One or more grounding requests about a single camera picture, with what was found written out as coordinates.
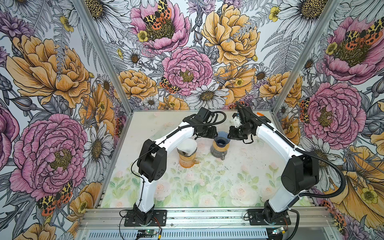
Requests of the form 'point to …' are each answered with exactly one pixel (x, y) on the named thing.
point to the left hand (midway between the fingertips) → (213, 138)
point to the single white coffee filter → (187, 145)
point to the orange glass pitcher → (188, 162)
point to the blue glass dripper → (222, 139)
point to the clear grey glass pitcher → (217, 154)
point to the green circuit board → (150, 232)
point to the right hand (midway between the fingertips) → (230, 140)
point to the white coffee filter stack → (260, 114)
